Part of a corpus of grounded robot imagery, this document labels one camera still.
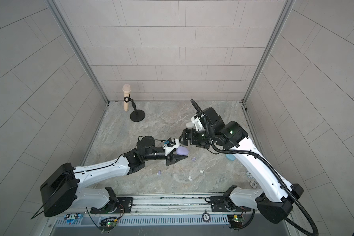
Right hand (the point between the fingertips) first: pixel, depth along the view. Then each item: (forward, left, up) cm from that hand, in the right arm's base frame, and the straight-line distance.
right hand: (184, 142), depth 63 cm
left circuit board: (-24, +35, -26) cm, 50 cm away
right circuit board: (-26, -22, -30) cm, 45 cm away
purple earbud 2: (-2, +15, -28) cm, 31 cm away
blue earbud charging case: (+3, -27, -26) cm, 37 cm away
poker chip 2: (-11, -36, -30) cm, 48 cm away
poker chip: (-7, -35, -29) cm, 46 cm away
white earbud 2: (-6, -2, -28) cm, 28 cm away
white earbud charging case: (+30, -5, -27) cm, 40 cm away
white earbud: (-3, -9, -28) cm, 30 cm away
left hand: (-2, -2, -7) cm, 8 cm away
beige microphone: (+39, +33, 0) cm, 51 cm away
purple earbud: (+4, -5, -27) cm, 28 cm away
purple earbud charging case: (-2, +1, -3) cm, 4 cm away
